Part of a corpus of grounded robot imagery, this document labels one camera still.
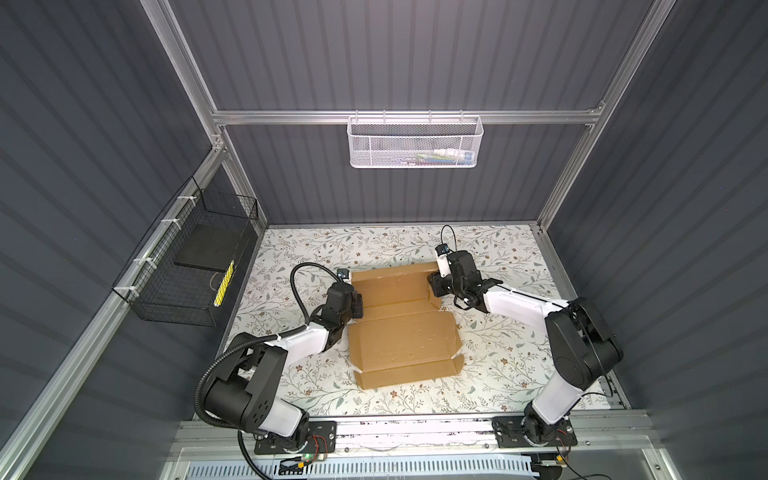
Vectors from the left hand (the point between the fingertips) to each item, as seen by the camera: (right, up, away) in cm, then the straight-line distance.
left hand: (354, 295), depth 93 cm
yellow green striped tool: (-28, +6, -23) cm, 37 cm away
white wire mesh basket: (+21, +60, +31) cm, 71 cm away
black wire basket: (-39, +9, -19) cm, 45 cm away
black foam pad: (-35, +15, -18) cm, 42 cm away
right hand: (+26, +5, +1) cm, 26 cm away
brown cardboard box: (+15, -12, -2) cm, 19 cm away
